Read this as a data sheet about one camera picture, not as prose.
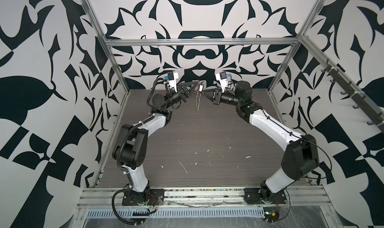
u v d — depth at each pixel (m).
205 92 0.72
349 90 0.60
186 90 0.69
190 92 0.71
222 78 0.67
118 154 0.50
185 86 0.70
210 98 0.71
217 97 0.66
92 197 0.76
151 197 0.73
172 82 0.66
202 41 0.91
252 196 0.74
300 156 0.45
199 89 0.73
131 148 0.48
